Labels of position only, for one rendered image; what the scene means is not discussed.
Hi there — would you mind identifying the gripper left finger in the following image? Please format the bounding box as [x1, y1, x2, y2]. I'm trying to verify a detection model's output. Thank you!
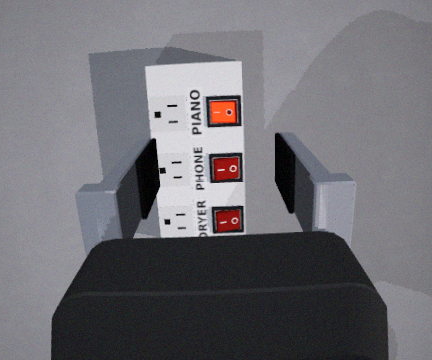
[75, 138, 160, 257]

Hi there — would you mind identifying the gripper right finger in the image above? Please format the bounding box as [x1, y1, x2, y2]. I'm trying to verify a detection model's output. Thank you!
[275, 132, 356, 248]

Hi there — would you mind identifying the white power strip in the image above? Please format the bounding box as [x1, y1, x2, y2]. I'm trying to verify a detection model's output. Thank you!
[145, 61, 246, 237]

